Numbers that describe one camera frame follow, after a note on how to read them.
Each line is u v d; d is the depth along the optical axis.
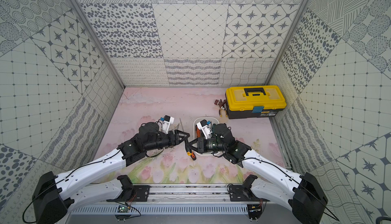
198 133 0.94
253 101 0.90
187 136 0.70
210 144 0.63
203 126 0.68
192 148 0.69
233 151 0.57
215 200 0.73
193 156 0.84
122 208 0.71
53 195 0.40
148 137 0.56
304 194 0.39
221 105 1.07
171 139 0.63
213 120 0.94
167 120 0.69
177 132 0.66
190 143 0.70
